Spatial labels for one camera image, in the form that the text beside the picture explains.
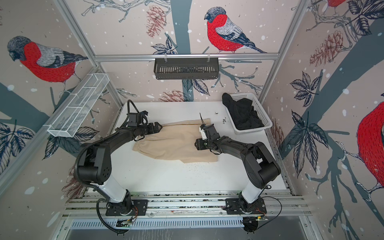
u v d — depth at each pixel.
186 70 1.07
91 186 0.49
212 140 0.73
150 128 0.85
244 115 1.08
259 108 1.06
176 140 0.98
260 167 0.46
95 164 0.47
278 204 0.76
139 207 0.73
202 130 0.86
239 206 0.73
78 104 0.78
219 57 0.90
